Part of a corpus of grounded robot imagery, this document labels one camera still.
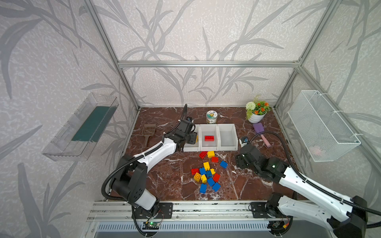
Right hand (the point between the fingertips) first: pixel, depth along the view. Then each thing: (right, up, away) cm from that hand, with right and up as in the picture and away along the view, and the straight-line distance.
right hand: (240, 154), depth 79 cm
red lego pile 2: (-12, -15, +6) cm, 20 cm away
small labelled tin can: (-13, +20, +26) cm, 36 cm away
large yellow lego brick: (-23, -14, +4) cm, 27 cm away
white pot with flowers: (+18, +24, +23) cm, 38 cm away
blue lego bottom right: (-12, -19, +2) cm, 23 cm away
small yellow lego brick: (-19, -14, +2) cm, 24 cm away
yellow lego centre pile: (-18, -9, +8) cm, 22 cm away
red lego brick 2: (-12, -7, +13) cm, 19 cm away
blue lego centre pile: (-20, -12, +6) cm, 24 cm away
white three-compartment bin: (-4, +7, +24) cm, 25 cm away
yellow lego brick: (-23, +7, +4) cm, 25 cm away
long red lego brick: (-20, -4, +14) cm, 24 cm away
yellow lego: (-15, -3, +14) cm, 20 cm away
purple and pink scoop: (+21, +12, +27) cm, 37 cm away
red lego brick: (-15, +6, +21) cm, 26 cm away
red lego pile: (-25, -12, +7) cm, 28 cm away
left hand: (-27, +9, +11) cm, 30 cm away
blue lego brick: (-7, -9, +11) cm, 16 cm away
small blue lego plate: (-17, -13, +6) cm, 22 cm away
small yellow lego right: (-14, -12, +8) cm, 20 cm away
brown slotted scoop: (-59, +11, +29) cm, 67 cm away
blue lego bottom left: (-20, -19, +2) cm, 28 cm away
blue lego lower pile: (-15, -17, +4) cm, 23 cm away
